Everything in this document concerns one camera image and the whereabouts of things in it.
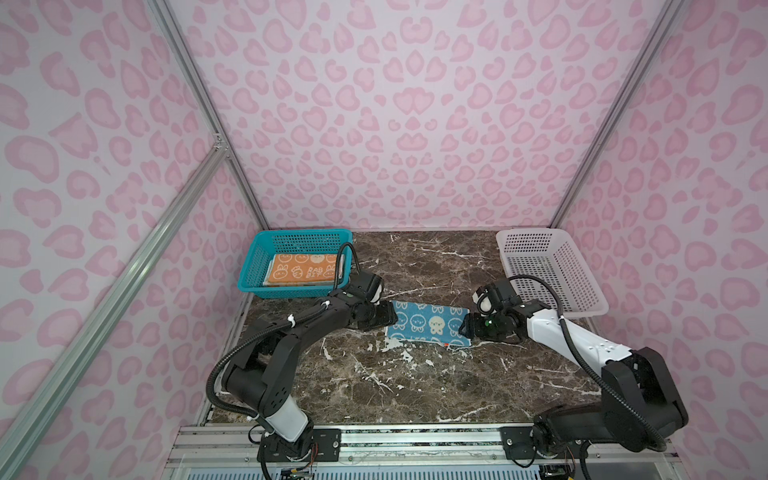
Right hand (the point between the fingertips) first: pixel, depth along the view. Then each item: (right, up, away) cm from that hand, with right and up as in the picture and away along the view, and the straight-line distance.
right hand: (468, 329), depth 86 cm
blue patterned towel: (-12, +1, +8) cm, 14 cm away
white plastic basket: (+36, +22, +24) cm, 49 cm away
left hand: (-21, +3, +3) cm, 22 cm away
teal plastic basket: (-62, +27, +35) cm, 76 cm away
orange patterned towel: (-54, +16, +18) cm, 59 cm away
